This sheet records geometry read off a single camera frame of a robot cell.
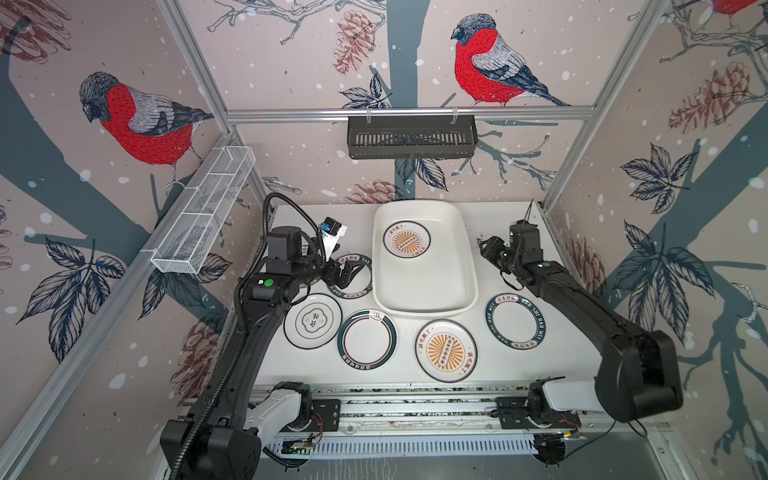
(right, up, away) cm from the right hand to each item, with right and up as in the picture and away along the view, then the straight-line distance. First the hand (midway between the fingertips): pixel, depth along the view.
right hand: (484, 248), depth 87 cm
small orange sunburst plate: (-22, +2, +23) cm, 32 cm away
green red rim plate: (-35, -27, -2) cm, 44 cm away
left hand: (-39, 0, -15) cm, 41 cm away
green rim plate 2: (+11, -23, +4) cm, 26 cm away
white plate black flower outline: (-52, -22, +3) cm, 57 cm away
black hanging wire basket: (-33, +40, +20) cm, 56 cm away
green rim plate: (-38, -13, +13) cm, 42 cm away
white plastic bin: (-11, -12, +11) cm, 20 cm away
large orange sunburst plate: (-12, -29, -3) cm, 31 cm away
